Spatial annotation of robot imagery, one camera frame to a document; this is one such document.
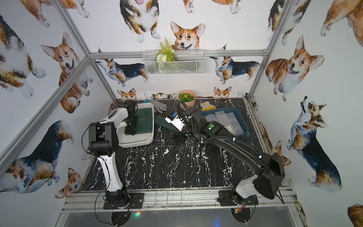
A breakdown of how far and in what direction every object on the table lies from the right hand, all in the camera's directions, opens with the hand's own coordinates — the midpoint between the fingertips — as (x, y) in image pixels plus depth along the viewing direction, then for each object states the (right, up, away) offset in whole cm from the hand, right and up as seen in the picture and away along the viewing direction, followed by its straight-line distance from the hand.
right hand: (168, 133), depth 69 cm
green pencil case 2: (-23, +4, +34) cm, 42 cm away
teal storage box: (+43, +12, +38) cm, 59 cm away
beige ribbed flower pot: (+9, +22, +38) cm, 44 cm away
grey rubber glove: (-15, +15, +45) cm, 49 cm away
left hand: (-26, +4, +32) cm, 42 cm away
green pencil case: (-11, +3, +35) cm, 37 cm away
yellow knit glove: (+24, +15, +46) cm, 54 cm away
